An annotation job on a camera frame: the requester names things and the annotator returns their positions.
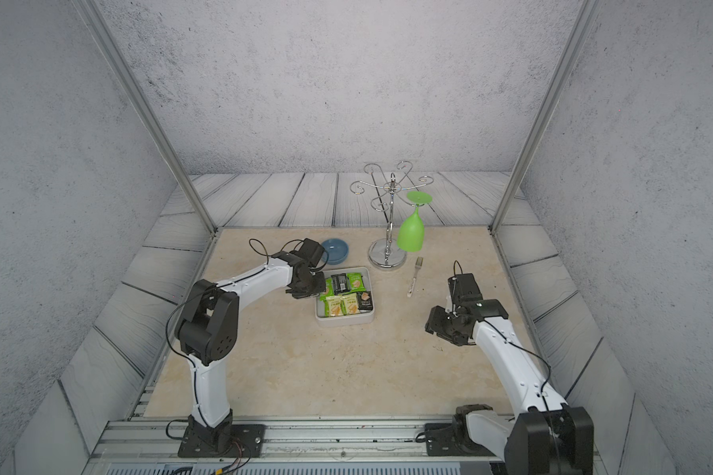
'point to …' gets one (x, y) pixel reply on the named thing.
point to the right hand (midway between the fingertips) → (436, 327)
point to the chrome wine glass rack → (385, 254)
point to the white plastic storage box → (359, 319)
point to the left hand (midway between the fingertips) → (326, 292)
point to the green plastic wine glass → (410, 232)
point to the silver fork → (418, 266)
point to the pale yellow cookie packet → (353, 307)
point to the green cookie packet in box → (329, 291)
